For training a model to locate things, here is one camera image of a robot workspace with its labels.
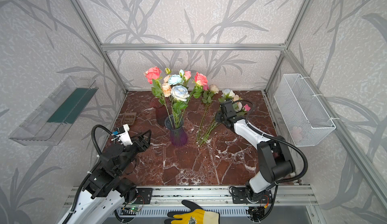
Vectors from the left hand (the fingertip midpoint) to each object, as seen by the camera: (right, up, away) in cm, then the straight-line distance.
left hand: (150, 128), depth 71 cm
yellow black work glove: (+21, -38, -4) cm, 44 cm away
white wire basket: (+66, +8, -8) cm, 67 cm away
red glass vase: (0, +8, +18) cm, 20 cm away
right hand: (+35, +8, +22) cm, 42 cm away
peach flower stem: (+8, +18, 0) cm, 19 cm away
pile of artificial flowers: (+29, -1, +31) cm, 42 cm away
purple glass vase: (+11, -7, +16) cm, 21 cm away
